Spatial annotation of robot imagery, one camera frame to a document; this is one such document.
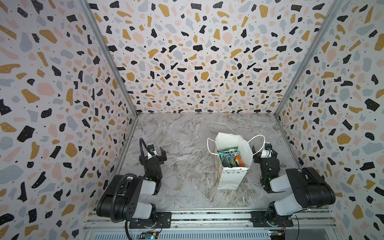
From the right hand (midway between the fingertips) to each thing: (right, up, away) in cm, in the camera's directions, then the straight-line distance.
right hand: (261, 144), depth 89 cm
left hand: (-64, -2, -2) cm, 64 cm away
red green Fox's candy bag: (-20, -3, -3) cm, 20 cm away
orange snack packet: (-16, -9, -7) cm, 19 cm away
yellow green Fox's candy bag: (-21, -8, -7) cm, 23 cm away
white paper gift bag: (-21, -15, -16) cm, 30 cm away
